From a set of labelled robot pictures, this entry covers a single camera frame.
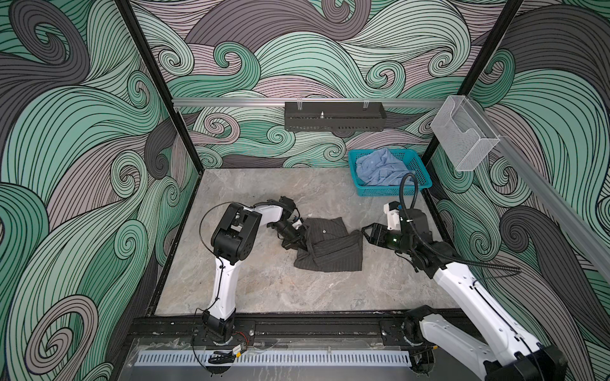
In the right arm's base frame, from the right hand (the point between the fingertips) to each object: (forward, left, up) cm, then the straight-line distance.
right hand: (368, 231), depth 78 cm
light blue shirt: (+41, -16, -12) cm, 45 cm away
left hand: (+1, +20, -17) cm, 26 cm away
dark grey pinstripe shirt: (0, +12, -12) cm, 17 cm away
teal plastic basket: (+46, -32, -11) cm, 57 cm away
